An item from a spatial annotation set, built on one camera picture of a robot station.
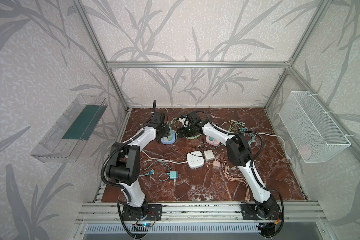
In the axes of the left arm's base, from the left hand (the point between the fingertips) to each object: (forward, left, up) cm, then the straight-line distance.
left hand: (168, 127), depth 96 cm
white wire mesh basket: (-23, -68, +26) cm, 76 cm away
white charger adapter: (-16, -26, -6) cm, 31 cm away
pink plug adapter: (-22, -30, -8) cm, 38 cm away
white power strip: (-19, -18, -6) cm, 27 cm away
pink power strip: (-9, -30, -3) cm, 31 cm away
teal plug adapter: (-29, -5, -6) cm, 30 cm away
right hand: (+1, -7, -4) cm, 8 cm away
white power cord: (-17, +3, -10) cm, 20 cm away
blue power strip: (-6, +2, -5) cm, 9 cm away
